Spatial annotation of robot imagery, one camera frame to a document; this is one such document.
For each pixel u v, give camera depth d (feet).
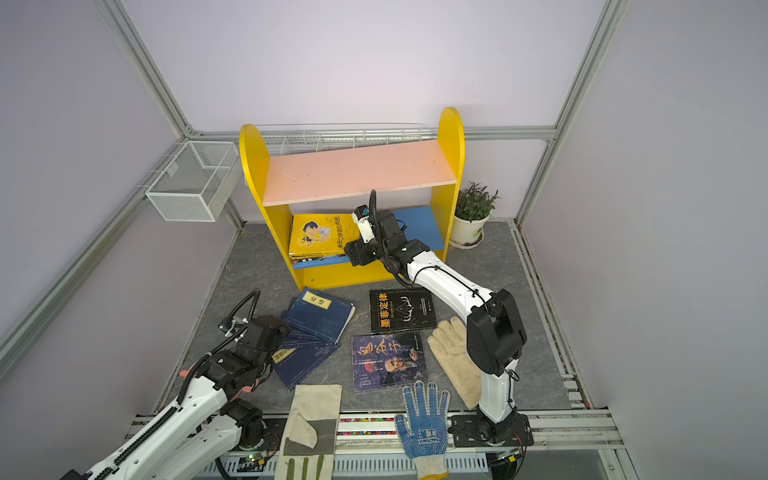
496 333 1.57
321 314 3.00
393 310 3.10
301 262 2.97
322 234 2.99
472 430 2.43
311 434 2.41
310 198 2.34
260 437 2.37
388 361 2.77
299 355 2.85
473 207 3.28
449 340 2.92
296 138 3.08
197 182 3.25
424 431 2.43
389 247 2.15
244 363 1.89
